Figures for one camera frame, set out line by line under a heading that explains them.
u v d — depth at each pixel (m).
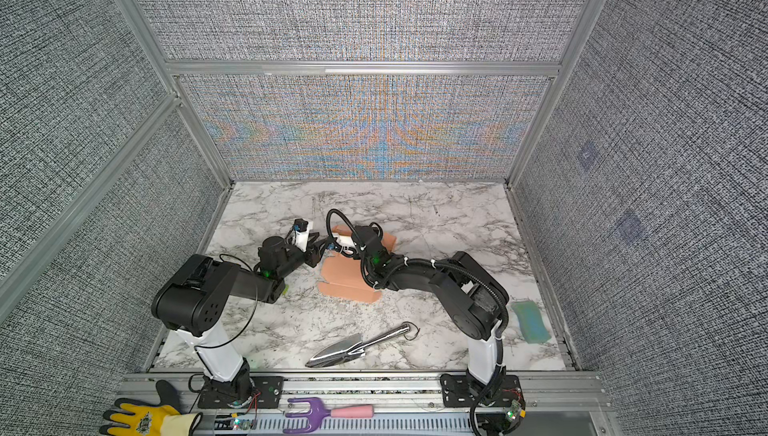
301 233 0.80
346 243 0.80
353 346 0.80
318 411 0.71
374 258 0.71
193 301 0.49
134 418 0.69
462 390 0.73
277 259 0.76
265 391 0.73
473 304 0.49
